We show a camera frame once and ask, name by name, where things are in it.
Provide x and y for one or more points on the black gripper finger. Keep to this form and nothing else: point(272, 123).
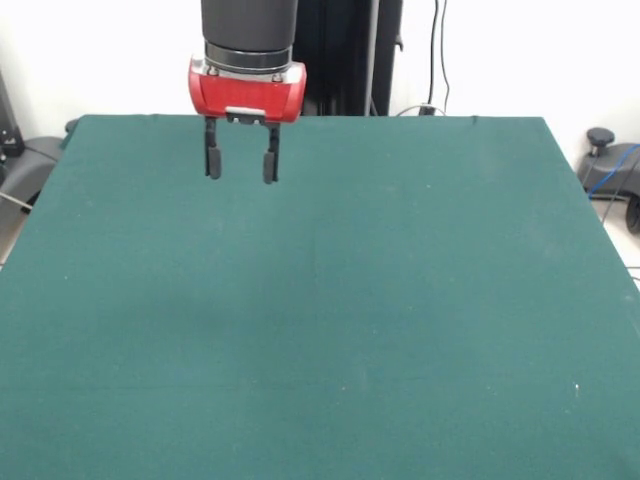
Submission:
point(270, 167)
point(213, 162)

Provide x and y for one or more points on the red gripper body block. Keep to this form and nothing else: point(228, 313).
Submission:
point(245, 100)

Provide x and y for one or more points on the black equipment tower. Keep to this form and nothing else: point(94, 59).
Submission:
point(7, 120)

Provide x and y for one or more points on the dark green table cloth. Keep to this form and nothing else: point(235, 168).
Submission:
point(320, 300)

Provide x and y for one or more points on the black caster wheel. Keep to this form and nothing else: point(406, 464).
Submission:
point(635, 215)

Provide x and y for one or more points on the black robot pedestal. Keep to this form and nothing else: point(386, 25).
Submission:
point(350, 60)

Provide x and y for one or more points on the grey pedestal foot with knob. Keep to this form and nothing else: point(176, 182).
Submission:
point(615, 165)

